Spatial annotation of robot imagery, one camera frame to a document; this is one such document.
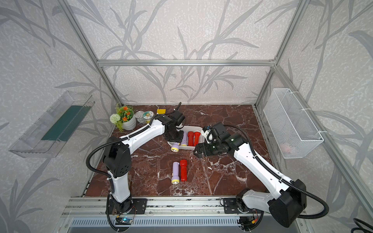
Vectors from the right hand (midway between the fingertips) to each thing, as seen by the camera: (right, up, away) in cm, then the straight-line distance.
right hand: (200, 150), depth 75 cm
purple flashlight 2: (-14, -16, +5) cm, 22 cm away
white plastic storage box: (-6, +10, +24) cm, 27 cm away
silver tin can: (-45, +19, +31) cm, 57 cm away
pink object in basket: (+43, +2, -3) cm, 43 cm away
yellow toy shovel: (-30, +22, +40) cm, 55 cm away
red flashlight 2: (-2, +4, +23) cm, 23 cm away
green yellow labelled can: (-37, +19, +28) cm, 50 cm away
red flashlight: (-10, -13, +9) cm, 19 cm away
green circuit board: (-38, -34, -4) cm, 51 cm away
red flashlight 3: (-6, +5, +24) cm, 25 cm away
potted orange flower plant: (-50, +16, +21) cm, 57 cm away
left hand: (-12, +3, +13) cm, 18 cm away
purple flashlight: (-14, 0, +7) cm, 16 cm away
